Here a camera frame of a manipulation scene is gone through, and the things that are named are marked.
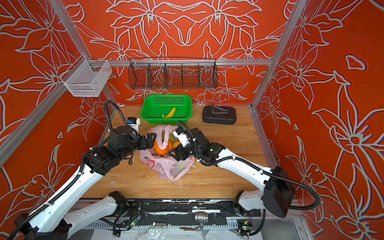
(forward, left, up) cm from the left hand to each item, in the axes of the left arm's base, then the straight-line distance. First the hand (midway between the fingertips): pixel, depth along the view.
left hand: (148, 133), depth 70 cm
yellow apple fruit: (-3, -12, +2) cm, 12 cm away
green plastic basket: (+42, +12, -25) cm, 51 cm away
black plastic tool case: (+34, -39, -22) cm, 56 cm away
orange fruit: (+1, -4, -20) cm, 20 cm away
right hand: (-4, -11, -8) cm, 14 cm away
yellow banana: (+34, -3, -24) cm, 42 cm away
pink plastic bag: (-7, -4, -13) cm, 15 cm away
